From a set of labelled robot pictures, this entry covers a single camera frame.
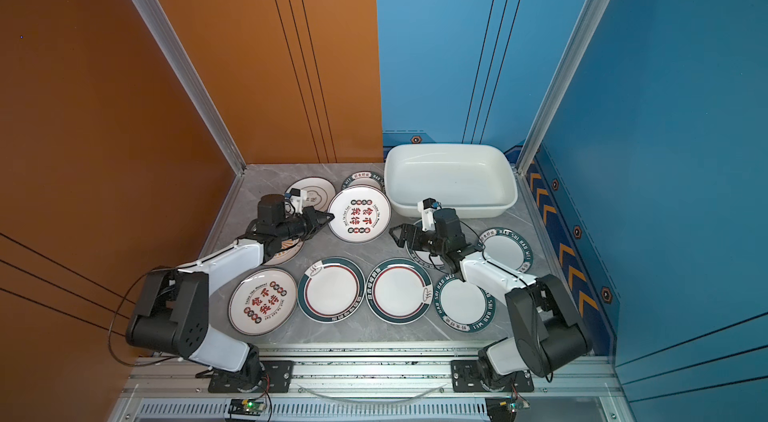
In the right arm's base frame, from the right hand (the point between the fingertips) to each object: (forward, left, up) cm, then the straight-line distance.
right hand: (398, 233), depth 87 cm
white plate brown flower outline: (+24, +29, -10) cm, 39 cm away
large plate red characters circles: (-16, +40, -11) cm, 44 cm away
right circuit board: (-41, -25, -13) cm, 49 cm away
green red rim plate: (-13, +20, -10) cm, 26 cm away
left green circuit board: (-40, +35, -12) cm, 55 cm away
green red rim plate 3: (-2, -8, -11) cm, 13 cm away
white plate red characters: (+6, +11, +2) cm, 13 cm away
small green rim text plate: (+32, +13, -10) cm, 37 cm away
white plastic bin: (+32, -30, -12) cm, 45 cm away
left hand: (+5, +19, +3) cm, 20 cm away
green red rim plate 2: (-12, 0, -13) cm, 18 cm away
